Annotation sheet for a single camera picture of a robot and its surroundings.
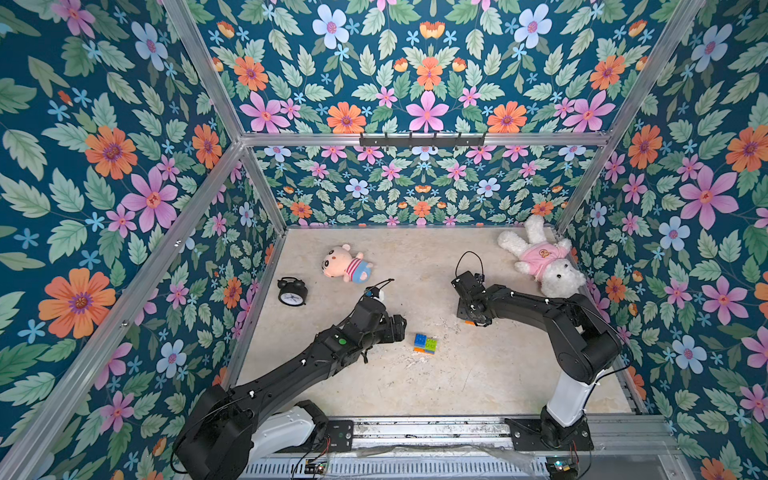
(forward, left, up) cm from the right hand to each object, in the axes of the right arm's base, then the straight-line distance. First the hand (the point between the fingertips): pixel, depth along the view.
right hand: (468, 315), depth 97 cm
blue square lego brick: (-12, +16, +6) cm, 21 cm away
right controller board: (-40, -19, -2) cm, 44 cm away
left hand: (-10, +21, +12) cm, 26 cm away
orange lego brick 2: (-7, +2, +8) cm, 10 cm away
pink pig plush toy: (+14, +44, +9) cm, 47 cm away
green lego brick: (-12, +13, +4) cm, 18 cm away
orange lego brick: (-13, +17, +2) cm, 21 cm away
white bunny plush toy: (+15, -26, +9) cm, 32 cm away
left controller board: (-42, +42, -1) cm, 59 cm away
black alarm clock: (+2, +57, +9) cm, 58 cm away
